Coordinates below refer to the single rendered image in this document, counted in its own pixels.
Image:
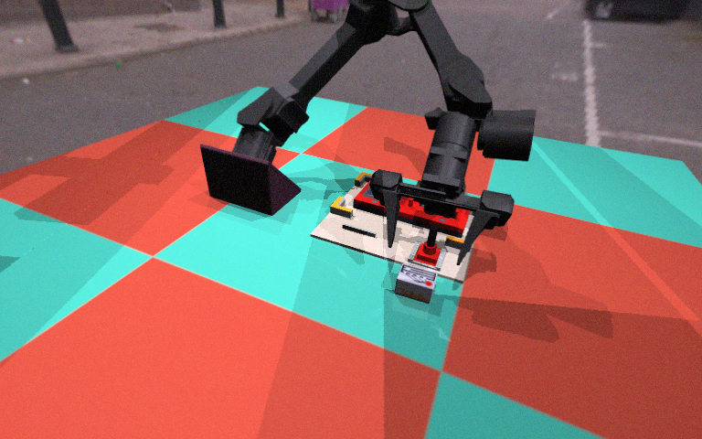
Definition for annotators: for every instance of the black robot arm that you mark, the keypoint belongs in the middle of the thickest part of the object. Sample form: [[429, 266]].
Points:
[[504, 135]]

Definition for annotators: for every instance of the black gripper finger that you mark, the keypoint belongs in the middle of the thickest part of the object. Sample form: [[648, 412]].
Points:
[[482, 220], [390, 200]]

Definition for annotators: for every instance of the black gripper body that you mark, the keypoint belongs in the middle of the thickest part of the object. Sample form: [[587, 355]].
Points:
[[442, 183]]

